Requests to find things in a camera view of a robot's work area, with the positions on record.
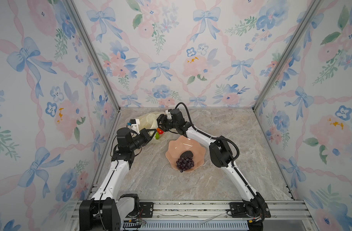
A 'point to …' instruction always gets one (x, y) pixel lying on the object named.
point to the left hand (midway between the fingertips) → (157, 129)
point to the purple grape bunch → (185, 163)
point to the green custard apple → (157, 135)
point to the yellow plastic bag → (149, 120)
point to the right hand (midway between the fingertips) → (153, 121)
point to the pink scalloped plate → (176, 147)
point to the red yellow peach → (160, 132)
